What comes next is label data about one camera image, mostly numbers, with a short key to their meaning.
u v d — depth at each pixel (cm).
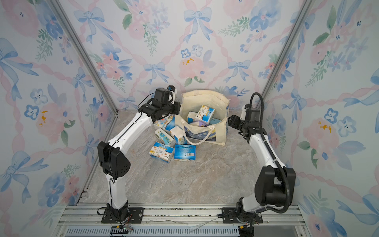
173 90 75
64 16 72
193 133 86
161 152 90
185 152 90
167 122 101
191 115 100
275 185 43
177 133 90
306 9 69
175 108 76
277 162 45
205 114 92
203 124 85
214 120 99
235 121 77
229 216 73
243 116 77
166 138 93
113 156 49
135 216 74
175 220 73
